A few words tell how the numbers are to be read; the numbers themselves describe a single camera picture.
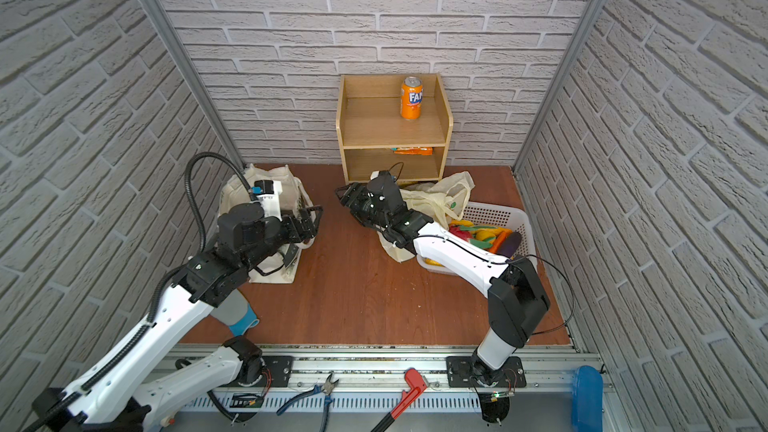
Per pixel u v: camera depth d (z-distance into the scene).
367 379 0.74
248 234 0.49
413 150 1.00
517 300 0.44
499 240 0.92
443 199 0.85
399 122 0.90
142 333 0.41
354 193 0.68
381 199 0.58
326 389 0.71
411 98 0.83
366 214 0.67
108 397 0.38
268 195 0.58
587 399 0.71
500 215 0.97
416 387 0.71
